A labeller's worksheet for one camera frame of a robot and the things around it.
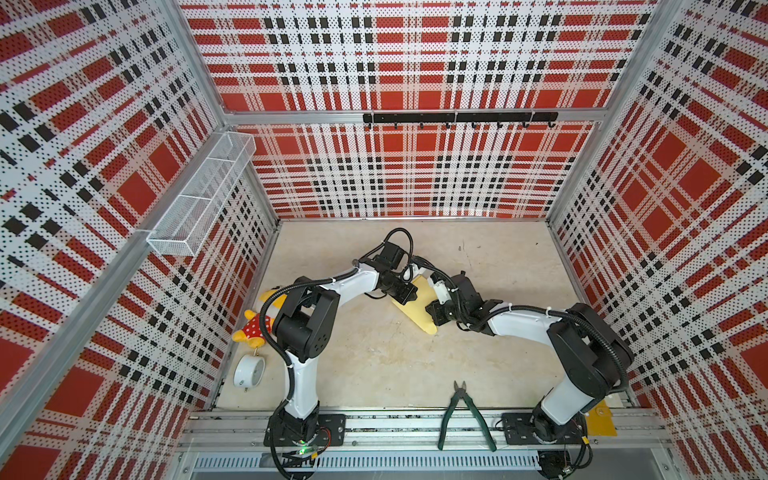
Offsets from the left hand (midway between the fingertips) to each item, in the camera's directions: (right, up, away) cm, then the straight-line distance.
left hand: (417, 296), depth 94 cm
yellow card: (+45, -28, -21) cm, 57 cm away
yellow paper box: (0, -4, -3) cm, 5 cm away
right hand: (+5, -3, -2) cm, 6 cm away
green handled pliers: (+11, -24, -14) cm, 30 cm away
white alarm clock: (-45, -17, -17) cm, 51 cm away
